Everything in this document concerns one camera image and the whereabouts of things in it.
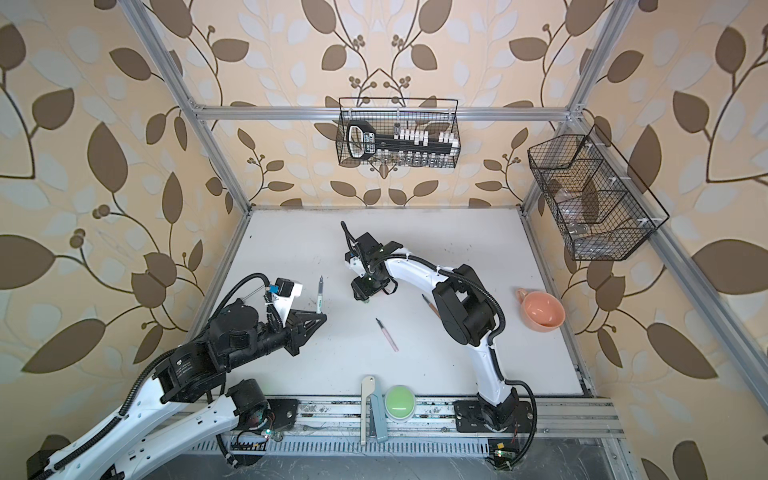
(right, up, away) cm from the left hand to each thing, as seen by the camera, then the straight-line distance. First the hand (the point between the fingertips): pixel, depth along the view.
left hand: (326, 318), depth 65 cm
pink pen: (+14, -12, +22) cm, 29 cm away
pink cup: (+60, -5, +26) cm, 66 cm away
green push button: (+16, -24, +10) cm, 31 cm away
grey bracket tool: (+11, -28, +7) cm, 31 cm away
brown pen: (+27, -4, +29) cm, 39 cm away
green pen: (-1, +4, 0) cm, 5 cm away
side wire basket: (+67, +24, +8) cm, 71 cm away
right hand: (+5, 0, +27) cm, 28 cm away
